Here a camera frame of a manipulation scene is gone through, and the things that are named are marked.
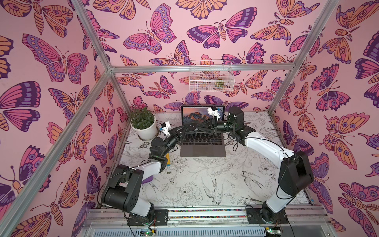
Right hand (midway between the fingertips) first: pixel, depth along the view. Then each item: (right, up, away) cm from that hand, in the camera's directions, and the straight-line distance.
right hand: (199, 126), depth 73 cm
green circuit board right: (+35, -51, -2) cm, 62 cm away
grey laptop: (+2, -12, +28) cm, 31 cm away
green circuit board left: (-25, -52, -2) cm, 58 cm away
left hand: (-4, 0, +3) cm, 5 cm away
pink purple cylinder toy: (-29, -31, +12) cm, 44 cm away
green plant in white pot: (-34, +3, +21) cm, 40 cm away
